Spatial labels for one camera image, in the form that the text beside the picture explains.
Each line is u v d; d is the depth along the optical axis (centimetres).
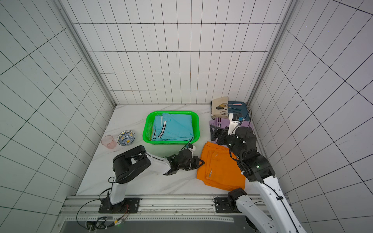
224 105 118
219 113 114
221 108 118
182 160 70
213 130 63
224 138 57
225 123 104
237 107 118
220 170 84
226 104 121
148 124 98
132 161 54
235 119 54
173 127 98
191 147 85
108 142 95
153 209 73
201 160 86
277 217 39
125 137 98
